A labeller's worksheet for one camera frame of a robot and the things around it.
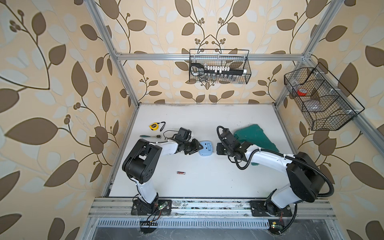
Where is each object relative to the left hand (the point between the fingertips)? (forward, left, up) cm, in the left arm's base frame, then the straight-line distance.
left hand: (199, 146), depth 92 cm
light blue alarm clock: (-2, -5, -1) cm, 5 cm away
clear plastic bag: (+6, -55, +31) cm, 64 cm away
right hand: (-2, -11, +2) cm, 11 cm away
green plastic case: (+8, -36, +2) cm, 37 cm away
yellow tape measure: (+17, +32, -2) cm, 36 cm away
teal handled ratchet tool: (+10, +29, -4) cm, 31 cm away
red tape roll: (+18, -55, +30) cm, 66 cm away
